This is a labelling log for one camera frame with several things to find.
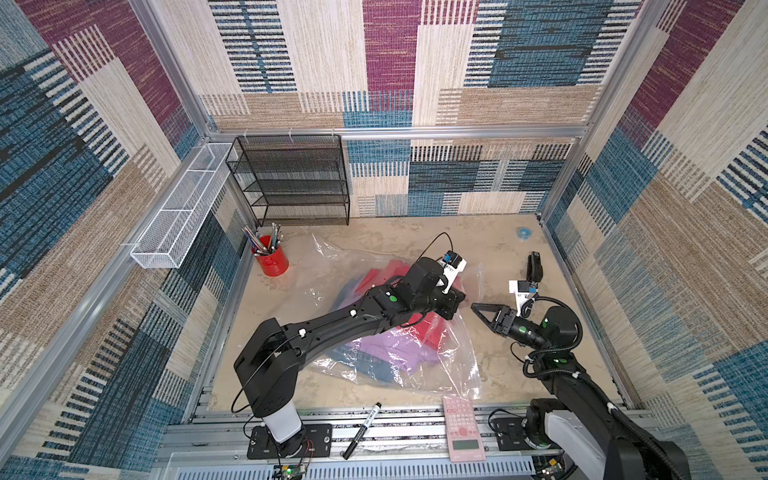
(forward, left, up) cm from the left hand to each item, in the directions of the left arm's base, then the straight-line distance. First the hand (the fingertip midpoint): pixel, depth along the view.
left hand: (468, 297), depth 75 cm
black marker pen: (-28, +29, -21) cm, 45 cm away
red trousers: (-4, +9, -7) cm, 12 cm away
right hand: (-2, -3, -5) cm, 6 cm away
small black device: (+20, -29, -17) cm, 39 cm away
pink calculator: (-25, +2, -21) cm, 33 cm away
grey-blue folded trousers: (-8, +29, -17) cm, 34 cm away
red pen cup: (+22, +57, -13) cm, 63 cm away
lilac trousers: (-8, +16, -15) cm, 23 cm away
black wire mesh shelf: (+51, +53, 0) cm, 74 cm away
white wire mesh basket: (+10, +71, +13) cm, 73 cm away
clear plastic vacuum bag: (-15, +4, -8) cm, 18 cm away
